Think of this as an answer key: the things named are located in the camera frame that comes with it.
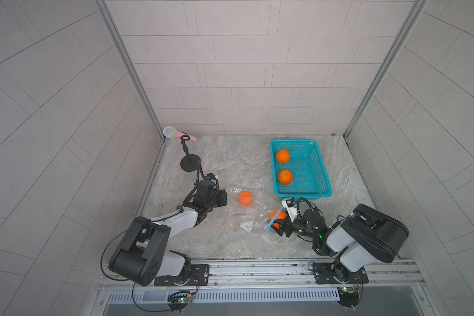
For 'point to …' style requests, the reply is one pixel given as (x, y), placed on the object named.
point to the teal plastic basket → (310, 178)
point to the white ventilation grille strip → (328, 294)
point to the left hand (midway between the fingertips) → (230, 192)
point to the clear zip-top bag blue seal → (253, 208)
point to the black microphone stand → (190, 162)
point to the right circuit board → (348, 296)
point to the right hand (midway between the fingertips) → (272, 220)
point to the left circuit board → (179, 299)
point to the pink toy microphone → (170, 132)
